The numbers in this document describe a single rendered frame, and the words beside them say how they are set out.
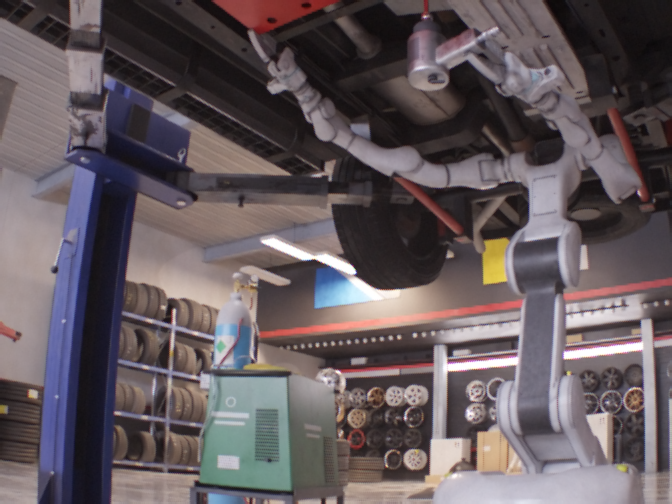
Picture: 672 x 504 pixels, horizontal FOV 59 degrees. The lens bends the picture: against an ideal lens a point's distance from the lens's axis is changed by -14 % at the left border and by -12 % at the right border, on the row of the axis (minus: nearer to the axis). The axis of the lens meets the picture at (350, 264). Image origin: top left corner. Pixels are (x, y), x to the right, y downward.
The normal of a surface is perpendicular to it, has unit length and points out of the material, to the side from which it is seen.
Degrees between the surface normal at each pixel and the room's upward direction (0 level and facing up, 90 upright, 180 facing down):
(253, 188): 90
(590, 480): 46
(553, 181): 75
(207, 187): 90
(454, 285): 90
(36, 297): 90
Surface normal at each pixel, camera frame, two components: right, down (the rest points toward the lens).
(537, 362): -0.52, -0.53
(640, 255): -0.56, -0.25
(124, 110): 0.83, -0.14
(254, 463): -0.29, -0.29
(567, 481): -0.13, -0.88
